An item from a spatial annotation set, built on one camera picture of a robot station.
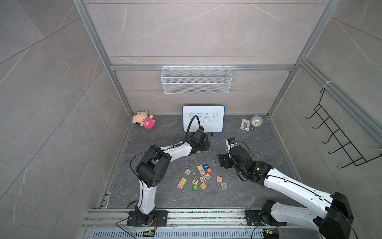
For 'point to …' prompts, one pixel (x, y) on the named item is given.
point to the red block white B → (209, 171)
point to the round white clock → (256, 121)
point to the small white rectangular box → (245, 124)
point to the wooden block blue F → (207, 176)
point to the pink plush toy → (142, 117)
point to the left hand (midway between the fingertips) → (210, 143)
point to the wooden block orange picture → (203, 185)
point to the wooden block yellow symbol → (183, 180)
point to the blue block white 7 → (206, 167)
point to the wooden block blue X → (224, 185)
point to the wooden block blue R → (202, 179)
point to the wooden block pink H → (219, 179)
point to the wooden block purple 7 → (195, 181)
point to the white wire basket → (196, 80)
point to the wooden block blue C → (202, 172)
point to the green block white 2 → (195, 187)
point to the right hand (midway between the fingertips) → (225, 154)
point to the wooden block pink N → (180, 185)
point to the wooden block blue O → (187, 172)
